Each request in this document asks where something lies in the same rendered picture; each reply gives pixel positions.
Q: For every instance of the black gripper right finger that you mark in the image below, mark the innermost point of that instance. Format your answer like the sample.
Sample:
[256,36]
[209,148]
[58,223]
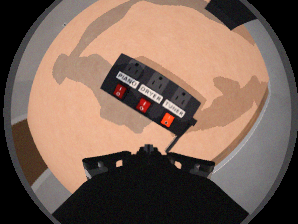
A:
[189,164]

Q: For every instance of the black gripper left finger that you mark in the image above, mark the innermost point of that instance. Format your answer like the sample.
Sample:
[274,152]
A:
[130,162]

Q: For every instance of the black power strip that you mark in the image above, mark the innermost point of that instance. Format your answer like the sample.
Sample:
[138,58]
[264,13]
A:
[151,94]

